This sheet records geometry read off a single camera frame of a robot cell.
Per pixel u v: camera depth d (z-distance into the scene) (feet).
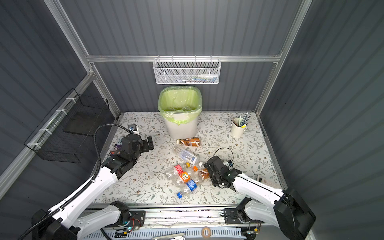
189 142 3.22
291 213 1.31
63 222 1.28
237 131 3.32
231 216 2.41
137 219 2.38
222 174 2.10
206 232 2.32
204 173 2.71
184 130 3.25
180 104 3.43
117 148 3.22
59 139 2.31
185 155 2.97
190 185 2.59
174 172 2.83
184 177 2.70
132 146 1.86
